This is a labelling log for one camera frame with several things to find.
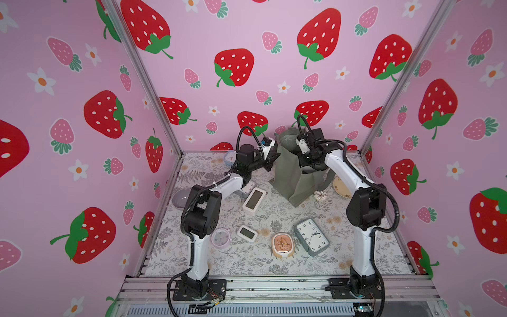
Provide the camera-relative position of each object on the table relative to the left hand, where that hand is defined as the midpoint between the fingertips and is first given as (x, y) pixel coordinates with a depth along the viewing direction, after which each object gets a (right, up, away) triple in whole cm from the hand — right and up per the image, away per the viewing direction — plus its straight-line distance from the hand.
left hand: (280, 153), depth 90 cm
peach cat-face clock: (0, -40, -7) cm, 40 cm away
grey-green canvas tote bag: (+7, -14, +5) cm, 16 cm away
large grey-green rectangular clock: (+12, -37, -5) cm, 39 cm away
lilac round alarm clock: (-26, -37, -6) cm, 46 cm away
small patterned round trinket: (+21, -21, +9) cm, 31 cm away
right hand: (+8, -3, +5) cm, 10 cm away
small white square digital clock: (-15, -36, -4) cm, 39 cm away
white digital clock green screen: (-13, -23, +6) cm, 27 cm away
